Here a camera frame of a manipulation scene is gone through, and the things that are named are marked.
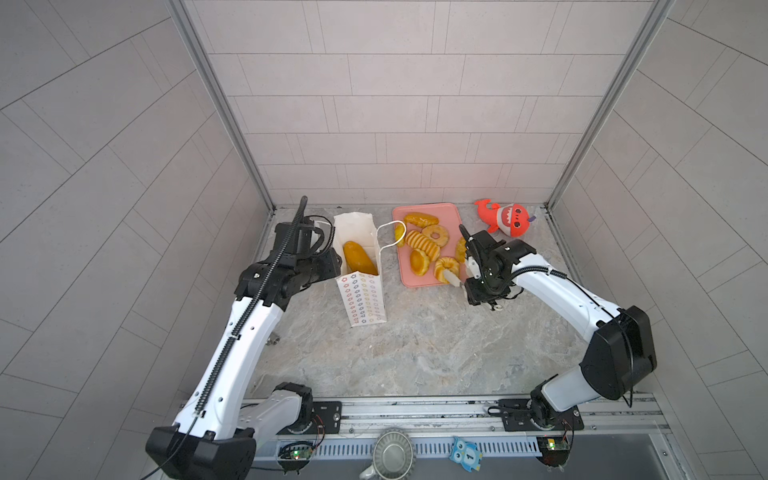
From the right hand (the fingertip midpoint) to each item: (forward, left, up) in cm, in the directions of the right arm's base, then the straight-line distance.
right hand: (473, 298), depth 82 cm
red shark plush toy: (+30, -21, -2) cm, 36 cm away
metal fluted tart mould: (-33, +24, -9) cm, 41 cm away
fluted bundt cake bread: (+16, +5, -5) cm, 17 cm away
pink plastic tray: (+38, -1, -7) cm, 38 cm away
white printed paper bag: (+18, +32, +5) cm, 37 cm away
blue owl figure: (-34, +8, -8) cm, 35 cm away
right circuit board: (-34, -13, -11) cm, 38 cm away
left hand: (+4, +33, +17) cm, 38 cm away
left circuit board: (-31, +46, -6) cm, 56 cm away
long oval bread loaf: (+14, +33, +3) cm, 36 cm away
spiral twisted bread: (+25, +13, -4) cm, 29 cm away
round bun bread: (+16, +13, -4) cm, 21 cm away
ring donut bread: (+29, +3, -6) cm, 29 cm away
